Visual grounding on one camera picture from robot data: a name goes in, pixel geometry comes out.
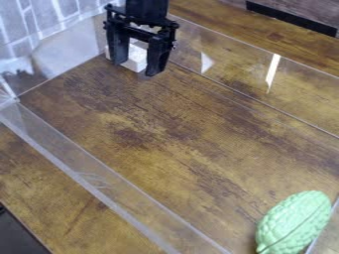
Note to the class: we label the clear acrylic enclosure wall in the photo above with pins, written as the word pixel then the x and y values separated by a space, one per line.
pixel 122 163

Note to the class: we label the white rectangular block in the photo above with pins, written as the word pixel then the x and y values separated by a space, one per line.
pixel 136 61

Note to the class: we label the green bumpy toy vegetable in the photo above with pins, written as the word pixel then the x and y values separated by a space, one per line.
pixel 292 223

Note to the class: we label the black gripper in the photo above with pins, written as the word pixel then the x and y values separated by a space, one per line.
pixel 140 20

